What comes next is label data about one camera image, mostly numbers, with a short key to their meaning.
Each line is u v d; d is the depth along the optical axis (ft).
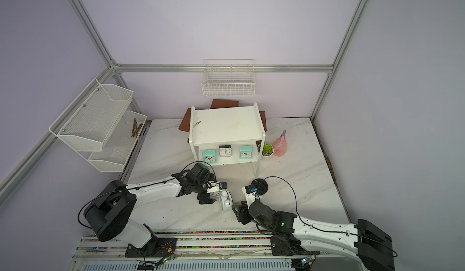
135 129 3.22
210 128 2.37
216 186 2.48
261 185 2.88
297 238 1.83
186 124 3.26
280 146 3.06
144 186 1.71
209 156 2.61
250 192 2.27
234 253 2.40
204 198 2.56
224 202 2.55
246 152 2.62
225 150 2.68
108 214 1.43
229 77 3.12
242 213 2.25
